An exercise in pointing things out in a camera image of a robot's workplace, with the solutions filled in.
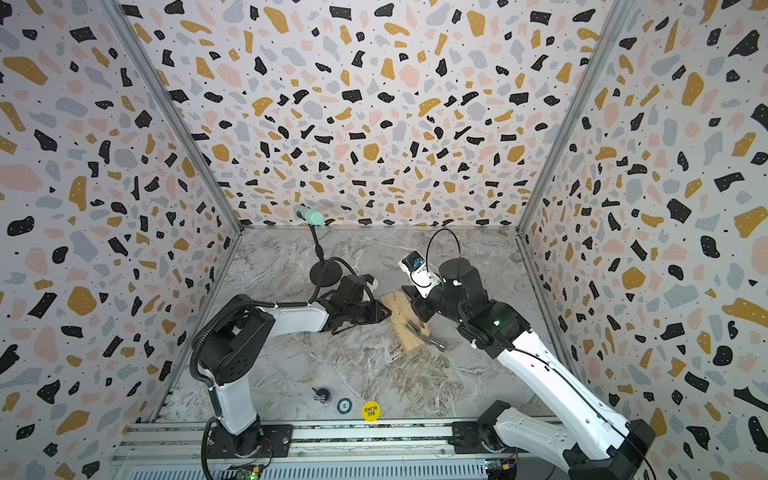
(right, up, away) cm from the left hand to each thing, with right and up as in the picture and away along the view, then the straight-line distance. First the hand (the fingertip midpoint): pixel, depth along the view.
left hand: (397, 313), depth 92 cm
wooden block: (+3, -2, 0) cm, 4 cm away
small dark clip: (-19, -18, -15) cm, 30 cm away
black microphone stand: (-27, +11, +19) cm, 35 cm away
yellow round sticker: (-6, -23, -14) cm, 28 cm away
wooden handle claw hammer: (+4, -3, -6) cm, 8 cm away
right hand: (+4, +11, -23) cm, 26 cm away
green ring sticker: (-14, -22, -12) cm, 29 cm away
